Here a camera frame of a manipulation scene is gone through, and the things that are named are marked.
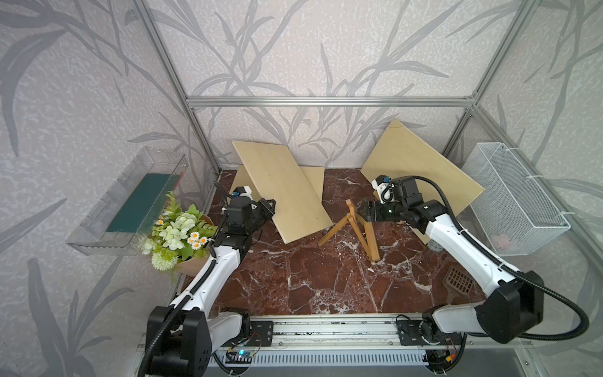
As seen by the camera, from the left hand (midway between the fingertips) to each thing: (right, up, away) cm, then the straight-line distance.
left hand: (275, 200), depth 82 cm
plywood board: (+48, +18, +9) cm, 52 cm away
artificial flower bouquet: (-23, -8, -19) cm, 31 cm away
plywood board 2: (+14, +12, +34) cm, 38 cm away
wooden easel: (+36, -20, +5) cm, 41 cm away
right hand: (+31, -3, 0) cm, 31 cm away
